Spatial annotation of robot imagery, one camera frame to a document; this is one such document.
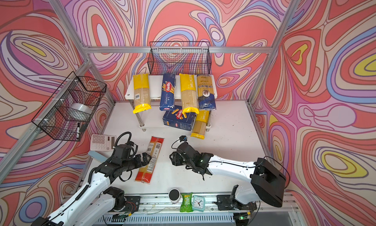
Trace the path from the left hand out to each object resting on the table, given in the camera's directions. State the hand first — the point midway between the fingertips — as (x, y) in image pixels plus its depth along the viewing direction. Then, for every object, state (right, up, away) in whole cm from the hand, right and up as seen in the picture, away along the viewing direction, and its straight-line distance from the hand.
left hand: (147, 158), depth 83 cm
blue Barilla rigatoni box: (+15, +24, +11) cm, 30 cm away
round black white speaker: (+17, -15, -11) cm, 25 cm away
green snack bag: (+23, -20, -10) cm, 32 cm away
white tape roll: (-29, +27, -13) cm, 42 cm away
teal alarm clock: (+29, -19, -11) cm, 36 cm away
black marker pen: (-32, +17, -11) cm, 38 cm away
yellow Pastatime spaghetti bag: (+31, +19, +13) cm, 39 cm away
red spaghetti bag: (-1, -7, -2) cm, 7 cm away
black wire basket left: (-39, +26, -9) cm, 48 cm away
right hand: (+16, 0, -3) cm, 17 cm away
